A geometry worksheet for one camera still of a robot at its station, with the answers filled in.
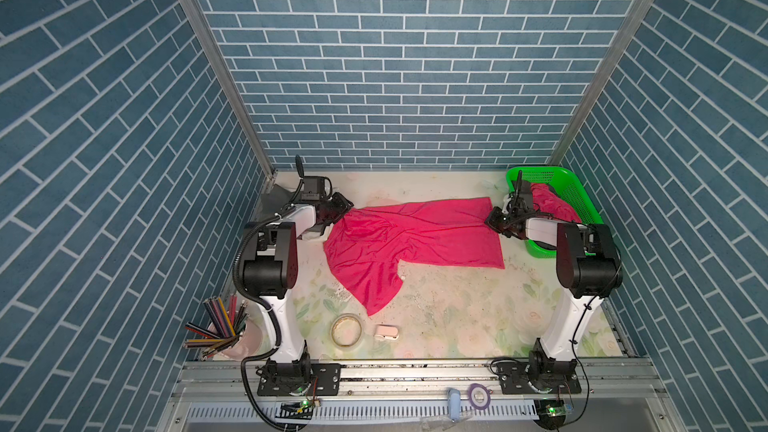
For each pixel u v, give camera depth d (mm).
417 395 730
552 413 698
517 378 736
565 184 1102
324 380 737
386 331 789
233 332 743
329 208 886
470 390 724
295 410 717
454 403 685
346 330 819
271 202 1019
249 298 517
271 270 532
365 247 990
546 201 999
